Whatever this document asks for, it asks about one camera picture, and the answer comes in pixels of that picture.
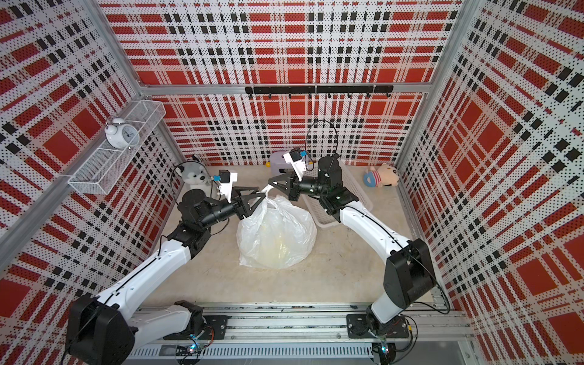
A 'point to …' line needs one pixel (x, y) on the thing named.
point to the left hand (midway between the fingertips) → (265, 192)
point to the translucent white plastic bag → (275, 234)
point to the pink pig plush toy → (385, 175)
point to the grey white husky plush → (197, 176)
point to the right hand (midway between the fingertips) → (273, 182)
